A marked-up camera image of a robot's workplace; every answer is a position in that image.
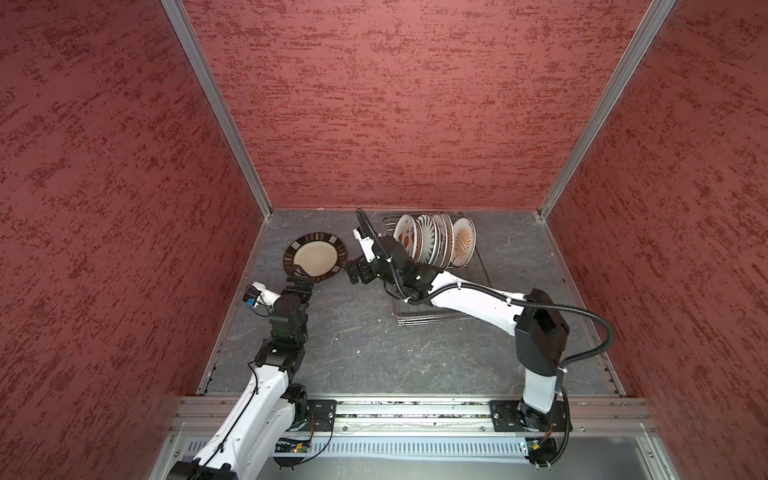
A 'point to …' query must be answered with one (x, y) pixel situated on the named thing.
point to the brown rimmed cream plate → (319, 255)
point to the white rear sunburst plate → (464, 242)
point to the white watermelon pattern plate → (406, 231)
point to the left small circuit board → (292, 447)
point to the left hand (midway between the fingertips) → (299, 279)
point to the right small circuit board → (532, 445)
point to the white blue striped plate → (440, 239)
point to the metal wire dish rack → (468, 268)
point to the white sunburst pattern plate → (426, 239)
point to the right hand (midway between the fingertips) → (355, 260)
